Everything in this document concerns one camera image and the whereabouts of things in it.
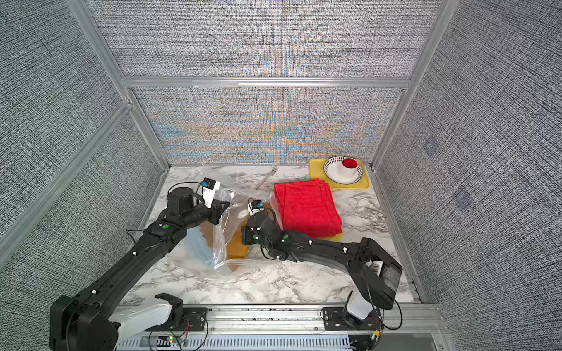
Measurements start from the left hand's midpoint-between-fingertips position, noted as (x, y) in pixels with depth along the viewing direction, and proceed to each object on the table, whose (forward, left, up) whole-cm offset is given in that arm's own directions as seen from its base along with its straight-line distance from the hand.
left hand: (232, 201), depth 78 cm
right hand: (-6, -2, -5) cm, 8 cm away
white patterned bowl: (+32, -47, -21) cm, 60 cm away
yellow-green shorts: (-9, -39, -13) cm, 42 cm away
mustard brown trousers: (-10, +2, -7) cm, 13 cm away
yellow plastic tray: (+34, -38, -23) cm, 56 cm away
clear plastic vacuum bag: (+24, +2, -21) cm, 31 cm away
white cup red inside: (+27, -53, -14) cm, 61 cm away
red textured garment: (+4, -29, -12) cm, 31 cm away
